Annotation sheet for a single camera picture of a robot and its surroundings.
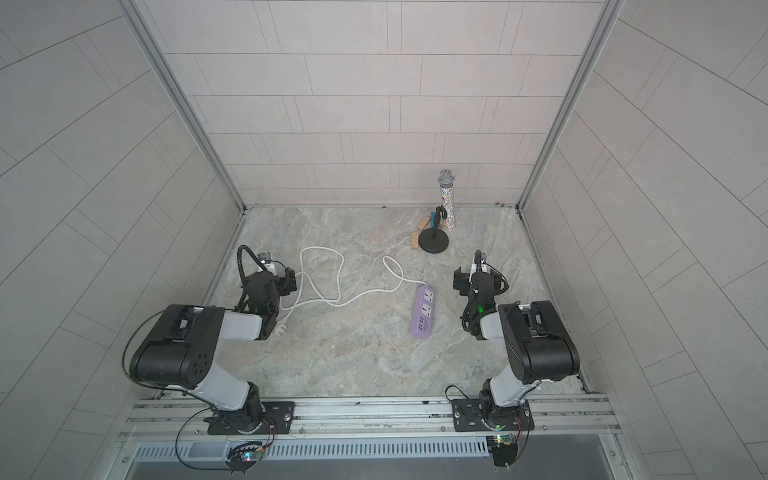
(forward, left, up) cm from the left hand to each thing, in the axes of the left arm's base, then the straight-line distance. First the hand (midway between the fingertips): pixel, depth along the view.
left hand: (279, 265), depth 94 cm
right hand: (0, -63, +1) cm, 63 cm away
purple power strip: (-16, -45, -1) cm, 48 cm away
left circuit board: (-48, -4, -3) cm, 49 cm away
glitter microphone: (+12, -51, +27) cm, 59 cm away
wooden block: (+17, -44, -3) cm, 48 cm away
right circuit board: (-47, -63, -6) cm, 78 cm away
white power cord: (-10, -14, -4) cm, 18 cm away
